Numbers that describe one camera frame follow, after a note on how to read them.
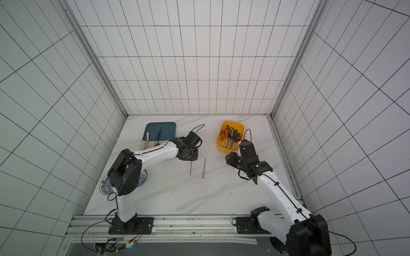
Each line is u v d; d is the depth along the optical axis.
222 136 1.06
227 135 1.06
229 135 1.06
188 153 0.68
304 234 0.38
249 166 0.59
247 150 0.61
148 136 1.06
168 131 1.10
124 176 0.49
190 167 0.88
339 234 0.36
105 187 0.83
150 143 1.02
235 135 1.05
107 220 0.72
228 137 1.06
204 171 0.91
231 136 1.04
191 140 0.73
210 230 0.73
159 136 1.06
